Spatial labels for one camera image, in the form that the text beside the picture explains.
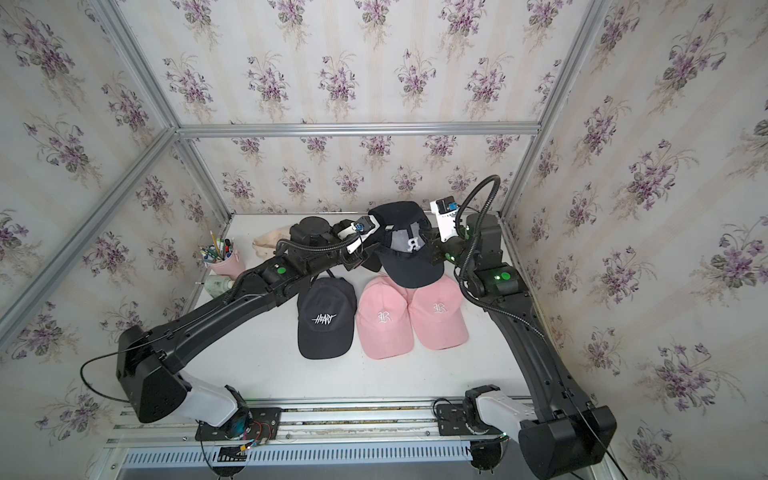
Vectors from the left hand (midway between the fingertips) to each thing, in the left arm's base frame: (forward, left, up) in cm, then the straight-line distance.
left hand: (370, 232), depth 73 cm
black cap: (-2, -9, -6) cm, 11 cm away
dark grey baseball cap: (-7, +14, -27) cm, 31 cm away
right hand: (-1, -14, +2) cm, 14 cm away
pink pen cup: (+10, +49, -24) cm, 56 cm away
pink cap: (-11, -4, -26) cm, 29 cm away
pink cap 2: (-9, -20, -27) cm, 35 cm away
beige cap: (+20, +40, -29) cm, 53 cm away
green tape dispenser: (0, +48, -25) cm, 54 cm away
